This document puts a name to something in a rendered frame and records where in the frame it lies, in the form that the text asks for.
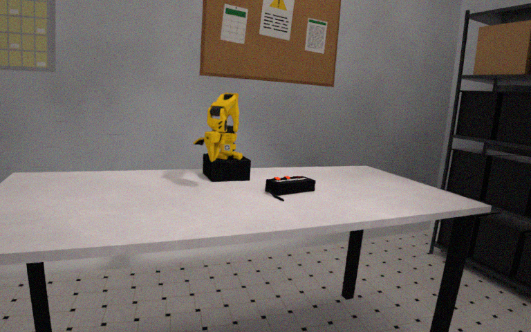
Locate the black power strip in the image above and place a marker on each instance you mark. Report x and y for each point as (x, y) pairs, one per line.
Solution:
(289, 185)

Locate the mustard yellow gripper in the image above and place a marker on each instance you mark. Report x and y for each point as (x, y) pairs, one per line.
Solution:
(213, 142)

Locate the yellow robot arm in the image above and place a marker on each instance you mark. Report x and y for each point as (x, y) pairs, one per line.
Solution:
(226, 104)

